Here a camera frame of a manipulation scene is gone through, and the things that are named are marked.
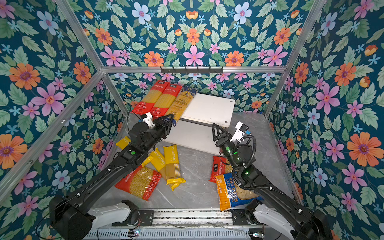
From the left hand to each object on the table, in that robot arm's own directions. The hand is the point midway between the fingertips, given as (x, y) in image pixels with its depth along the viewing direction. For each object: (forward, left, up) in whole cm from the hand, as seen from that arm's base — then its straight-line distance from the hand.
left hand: (175, 112), depth 66 cm
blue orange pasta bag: (-28, -25, -34) cm, 51 cm away
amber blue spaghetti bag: (+10, -2, -4) cm, 11 cm away
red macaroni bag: (-17, +23, -37) cm, 46 cm away
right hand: (-7, -17, -2) cm, 19 cm away
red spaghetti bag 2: (+13, +6, -4) cm, 15 cm away
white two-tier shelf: (+21, -7, -40) cm, 45 cm away
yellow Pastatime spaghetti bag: (-15, +5, -36) cm, 39 cm away
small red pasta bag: (-11, -22, -35) cm, 43 cm away
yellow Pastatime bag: (+11, +42, -38) cm, 58 cm away
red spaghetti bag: (+9, +16, -3) cm, 19 cm away
